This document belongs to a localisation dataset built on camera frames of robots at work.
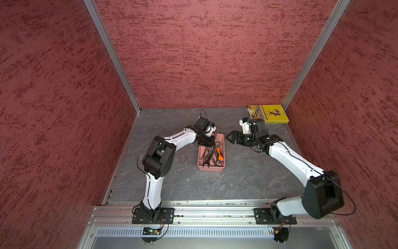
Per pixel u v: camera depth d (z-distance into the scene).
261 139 0.63
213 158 0.94
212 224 0.74
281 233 0.71
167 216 0.74
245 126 0.77
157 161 0.53
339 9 0.71
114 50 0.87
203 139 0.82
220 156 0.89
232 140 0.76
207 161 0.87
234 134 0.76
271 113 1.14
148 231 0.71
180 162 0.92
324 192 0.42
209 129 0.84
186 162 0.92
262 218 0.74
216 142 0.99
